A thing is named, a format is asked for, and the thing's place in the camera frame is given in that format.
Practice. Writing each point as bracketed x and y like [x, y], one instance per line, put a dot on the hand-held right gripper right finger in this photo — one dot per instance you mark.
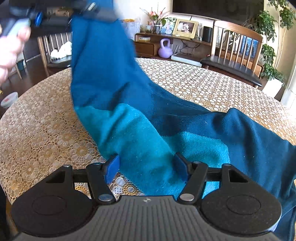
[180, 166]

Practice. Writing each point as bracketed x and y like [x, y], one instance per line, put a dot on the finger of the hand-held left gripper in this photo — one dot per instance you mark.
[101, 14]
[38, 19]

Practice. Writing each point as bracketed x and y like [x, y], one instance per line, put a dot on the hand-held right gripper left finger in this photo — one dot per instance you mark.
[113, 168]

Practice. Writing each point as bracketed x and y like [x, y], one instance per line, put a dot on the teal blue sweater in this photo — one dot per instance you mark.
[138, 104]

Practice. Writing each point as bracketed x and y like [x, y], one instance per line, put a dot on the person's left hand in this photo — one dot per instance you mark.
[11, 51]

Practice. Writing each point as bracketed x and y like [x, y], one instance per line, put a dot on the grey gift bag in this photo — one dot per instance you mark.
[133, 27]

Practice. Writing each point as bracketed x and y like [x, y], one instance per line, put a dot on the white crumpled cloth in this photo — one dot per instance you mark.
[61, 51]

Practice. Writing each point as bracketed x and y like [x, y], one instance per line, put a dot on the small white box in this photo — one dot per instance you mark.
[143, 39]

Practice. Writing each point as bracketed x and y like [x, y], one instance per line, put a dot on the wooden chair black seat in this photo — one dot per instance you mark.
[59, 63]
[233, 63]

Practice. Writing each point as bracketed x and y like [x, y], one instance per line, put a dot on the wooden TV stand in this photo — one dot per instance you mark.
[145, 49]

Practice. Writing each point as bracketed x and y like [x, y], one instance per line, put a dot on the pink flowering potted plant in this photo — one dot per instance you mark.
[157, 29]

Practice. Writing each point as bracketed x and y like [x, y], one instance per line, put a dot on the colourful picture card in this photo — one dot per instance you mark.
[168, 25]

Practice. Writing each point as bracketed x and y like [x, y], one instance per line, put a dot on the purple kettlebell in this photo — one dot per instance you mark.
[165, 51]

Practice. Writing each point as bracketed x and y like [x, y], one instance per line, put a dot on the white plastic tub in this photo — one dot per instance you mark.
[9, 99]

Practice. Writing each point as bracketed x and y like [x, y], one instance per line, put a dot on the clear glass cylinder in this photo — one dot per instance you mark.
[200, 30]

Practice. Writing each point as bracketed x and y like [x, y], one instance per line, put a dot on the black cylinder speaker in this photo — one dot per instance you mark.
[207, 33]

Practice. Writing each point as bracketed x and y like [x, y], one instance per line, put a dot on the black television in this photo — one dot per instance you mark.
[217, 9]

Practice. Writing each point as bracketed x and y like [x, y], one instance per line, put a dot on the blue printed box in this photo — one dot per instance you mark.
[248, 47]

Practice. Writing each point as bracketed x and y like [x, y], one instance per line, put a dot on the green plant in white pot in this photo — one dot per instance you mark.
[270, 46]

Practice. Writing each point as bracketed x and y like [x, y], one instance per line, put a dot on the yellow photo frame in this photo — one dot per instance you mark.
[186, 27]

